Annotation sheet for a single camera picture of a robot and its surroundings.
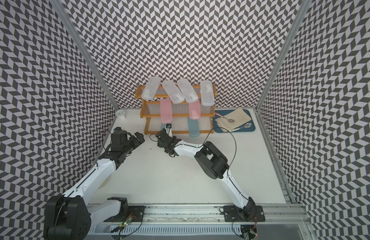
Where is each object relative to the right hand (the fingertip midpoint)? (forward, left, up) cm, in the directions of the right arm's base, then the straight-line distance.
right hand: (165, 139), depth 99 cm
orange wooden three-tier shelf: (+25, +15, +1) cm, 29 cm away
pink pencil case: (+13, -1, +14) cm, 19 cm away
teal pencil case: (+2, 0, +13) cm, 13 cm away
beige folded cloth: (+19, -50, -2) cm, 54 cm away
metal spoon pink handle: (+17, -47, -1) cm, 50 cm away
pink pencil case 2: (+13, -20, +14) cm, 28 cm away
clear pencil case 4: (+11, -27, +27) cm, 40 cm away
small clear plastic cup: (+21, +35, +3) cm, 41 cm away
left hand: (-7, +14, +11) cm, 19 cm away
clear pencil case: (+21, +8, +27) cm, 35 cm away
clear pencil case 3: (+15, -17, +28) cm, 35 cm away
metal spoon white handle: (+11, -57, +1) cm, 58 cm away
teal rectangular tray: (+23, -42, +1) cm, 47 cm away
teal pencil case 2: (+10, -19, -1) cm, 21 cm away
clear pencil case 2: (+14, -9, +27) cm, 32 cm away
